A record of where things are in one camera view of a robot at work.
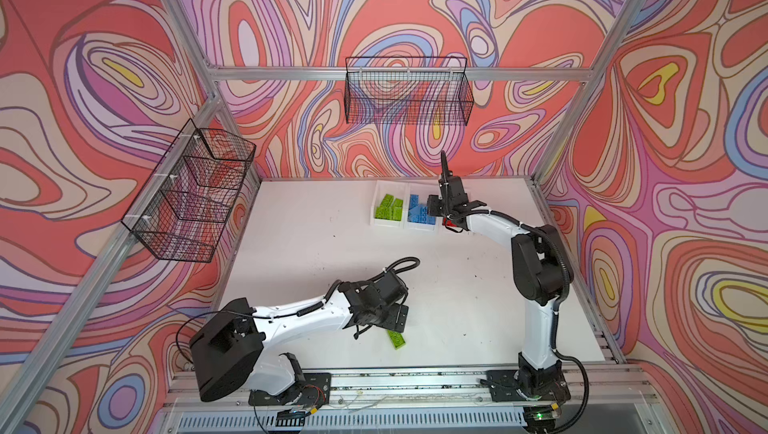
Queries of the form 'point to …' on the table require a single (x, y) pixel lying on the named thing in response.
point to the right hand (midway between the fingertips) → (437, 207)
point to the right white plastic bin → (472, 231)
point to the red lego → (448, 223)
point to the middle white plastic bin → (424, 190)
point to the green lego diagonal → (389, 212)
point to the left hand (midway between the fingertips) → (399, 316)
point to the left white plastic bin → (399, 190)
